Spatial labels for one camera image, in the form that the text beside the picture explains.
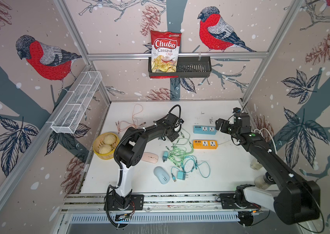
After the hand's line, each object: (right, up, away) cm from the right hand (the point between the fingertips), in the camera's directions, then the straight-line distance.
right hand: (222, 121), depth 85 cm
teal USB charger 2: (-25, -30, -4) cm, 39 cm away
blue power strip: (-6, -7, +15) cm, 18 cm away
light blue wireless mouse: (-36, -30, -5) cm, 47 cm away
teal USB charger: (-34, -21, +3) cm, 40 cm away
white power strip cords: (+35, -12, +16) cm, 41 cm away
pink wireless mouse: (-43, -22, +3) cm, 49 cm away
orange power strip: (-8, -15, +8) cm, 19 cm away
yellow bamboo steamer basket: (-78, -14, +10) cm, 80 cm away
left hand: (-28, -7, +15) cm, 32 cm away
